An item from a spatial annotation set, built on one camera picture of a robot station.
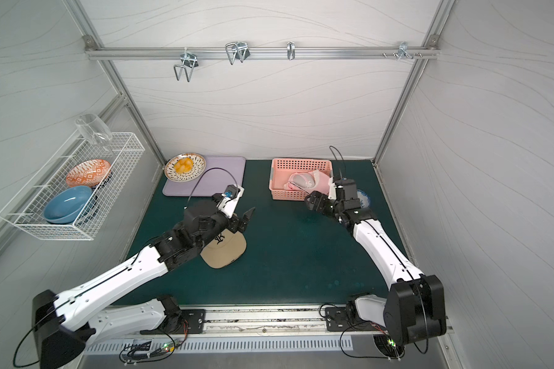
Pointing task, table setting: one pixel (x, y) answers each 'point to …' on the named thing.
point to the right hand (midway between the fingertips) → (316, 199)
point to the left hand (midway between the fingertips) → (243, 201)
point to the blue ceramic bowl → (64, 205)
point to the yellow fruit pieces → (183, 165)
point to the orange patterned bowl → (88, 174)
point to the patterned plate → (199, 166)
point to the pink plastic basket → (282, 168)
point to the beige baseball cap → (225, 249)
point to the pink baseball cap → (308, 181)
